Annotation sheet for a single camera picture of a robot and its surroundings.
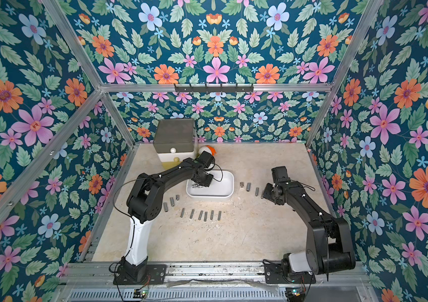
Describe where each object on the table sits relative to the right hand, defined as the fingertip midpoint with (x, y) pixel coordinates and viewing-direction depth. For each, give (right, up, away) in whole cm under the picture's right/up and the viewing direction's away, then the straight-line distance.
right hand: (268, 193), depth 90 cm
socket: (-33, -11, +1) cm, 35 cm away
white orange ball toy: (-31, +23, +21) cm, 44 cm away
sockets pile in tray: (-36, +3, +8) cm, 37 cm away
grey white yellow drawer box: (-50, +27, +17) cm, 60 cm away
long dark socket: (-37, -9, +1) cm, 38 cm away
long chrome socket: (-9, +3, +9) cm, 13 cm away
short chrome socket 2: (-46, -3, +6) cm, 46 cm away
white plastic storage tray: (-23, +2, +8) cm, 24 cm away
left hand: (-30, +5, +10) cm, 32 cm away
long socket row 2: (-24, -11, -1) cm, 26 cm away
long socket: (-4, 0, +9) cm, 10 cm away
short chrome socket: (-12, +3, +11) cm, 17 cm away
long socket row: (-31, -11, -1) cm, 33 cm away
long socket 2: (-42, -9, +1) cm, 43 cm away
